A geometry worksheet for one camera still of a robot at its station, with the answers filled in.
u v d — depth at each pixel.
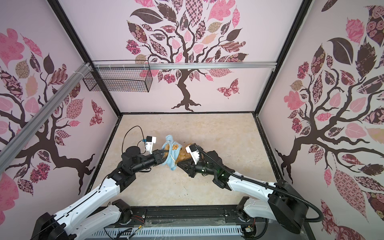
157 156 0.65
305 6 0.69
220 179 0.60
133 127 0.60
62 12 0.70
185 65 0.93
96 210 0.49
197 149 0.65
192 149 0.66
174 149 0.71
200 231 0.70
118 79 1.22
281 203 0.42
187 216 0.75
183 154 0.73
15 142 0.52
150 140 0.70
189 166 0.67
